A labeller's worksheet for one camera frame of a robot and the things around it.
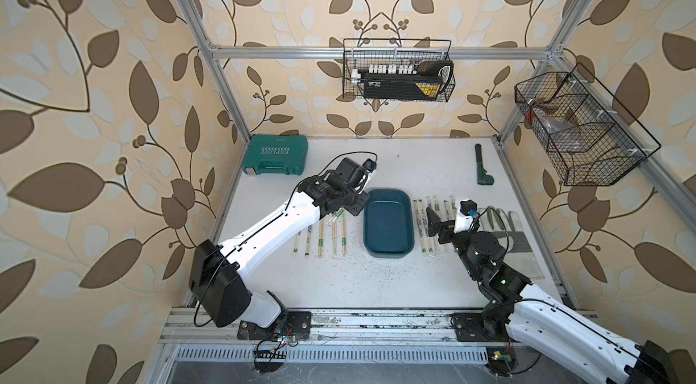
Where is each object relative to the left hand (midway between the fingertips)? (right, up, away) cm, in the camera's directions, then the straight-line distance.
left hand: (361, 195), depth 79 cm
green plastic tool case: (-32, +13, +33) cm, 47 cm away
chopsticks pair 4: (-14, -16, +13) cm, 25 cm away
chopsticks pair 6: (-7, -6, -4) cm, 10 cm away
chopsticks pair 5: (-6, -16, +14) cm, 22 cm away
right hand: (+24, -3, -1) cm, 24 cm away
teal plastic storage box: (+10, -13, +19) cm, 25 cm away
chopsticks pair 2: (-22, -18, +11) cm, 31 cm away
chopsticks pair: (+27, -6, +20) cm, 34 cm away
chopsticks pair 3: (-18, -17, +13) cm, 28 cm away
